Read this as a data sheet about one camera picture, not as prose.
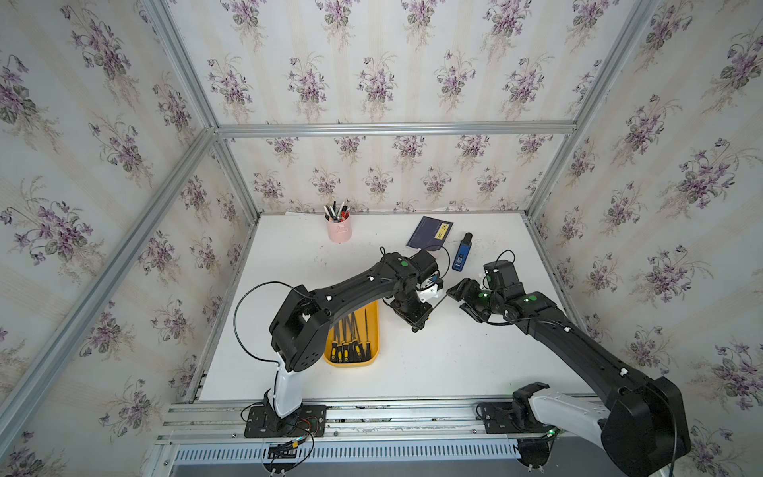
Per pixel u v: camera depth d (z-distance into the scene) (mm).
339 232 1065
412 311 717
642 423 387
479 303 721
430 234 1135
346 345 840
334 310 493
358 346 837
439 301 824
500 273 632
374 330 832
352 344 844
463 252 1065
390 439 711
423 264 675
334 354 817
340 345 848
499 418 735
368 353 827
